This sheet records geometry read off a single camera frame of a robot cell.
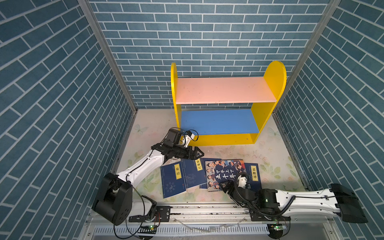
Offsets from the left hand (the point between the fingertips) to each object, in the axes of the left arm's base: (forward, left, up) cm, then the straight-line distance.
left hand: (198, 154), depth 80 cm
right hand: (-16, -10, -8) cm, 21 cm away
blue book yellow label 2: (-4, +2, -14) cm, 14 cm away
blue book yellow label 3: (-13, -4, -12) cm, 18 cm away
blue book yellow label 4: (-5, -32, -12) cm, 35 cm away
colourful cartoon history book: (-6, -12, -10) cm, 17 cm away
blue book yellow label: (-8, +15, -14) cm, 22 cm away
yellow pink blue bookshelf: (+32, -19, +1) cm, 37 cm away
